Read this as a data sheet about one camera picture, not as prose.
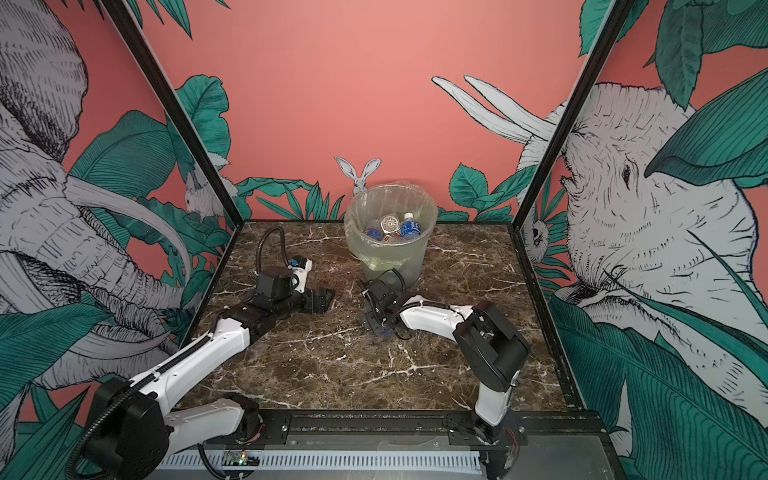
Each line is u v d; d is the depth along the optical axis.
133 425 0.39
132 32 0.72
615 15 0.69
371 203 0.93
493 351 0.47
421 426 0.75
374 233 0.91
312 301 0.73
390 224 0.90
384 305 0.70
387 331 0.79
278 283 0.64
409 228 0.93
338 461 0.70
